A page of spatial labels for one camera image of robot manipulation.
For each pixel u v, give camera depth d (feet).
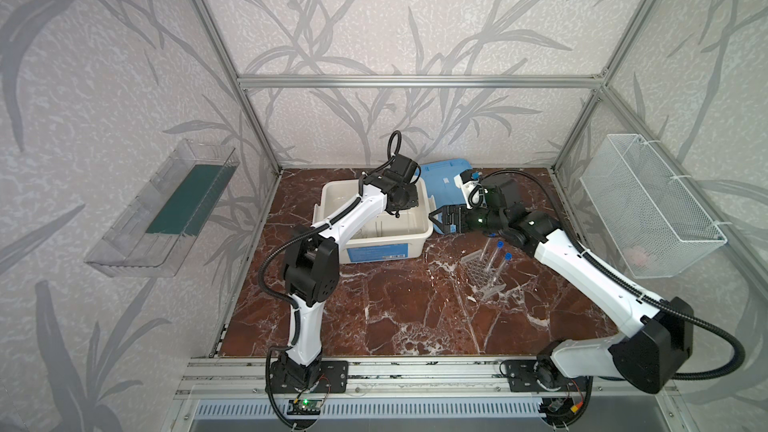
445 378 2.50
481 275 2.97
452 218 2.22
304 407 2.34
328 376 2.42
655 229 1.99
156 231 2.08
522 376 2.38
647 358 1.28
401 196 2.34
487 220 2.07
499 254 2.74
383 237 3.27
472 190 2.20
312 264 1.67
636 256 2.38
